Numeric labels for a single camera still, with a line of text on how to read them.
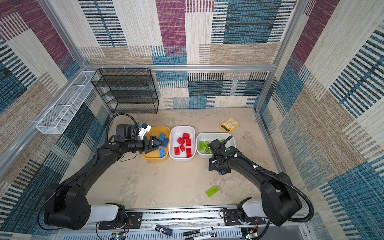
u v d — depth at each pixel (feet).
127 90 3.57
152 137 2.36
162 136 3.31
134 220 2.40
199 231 2.30
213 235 2.25
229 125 3.58
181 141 3.35
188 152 3.16
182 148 3.18
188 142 3.26
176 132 3.43
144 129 2.49
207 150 3.16
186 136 3.41
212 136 3.19
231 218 2.39
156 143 2.43
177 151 3.18
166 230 2.26
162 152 3.11
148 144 2.33
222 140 2.34
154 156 3.07
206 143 3.26
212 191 2.71
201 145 3.32
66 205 1.33
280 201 1.36
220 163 1.95
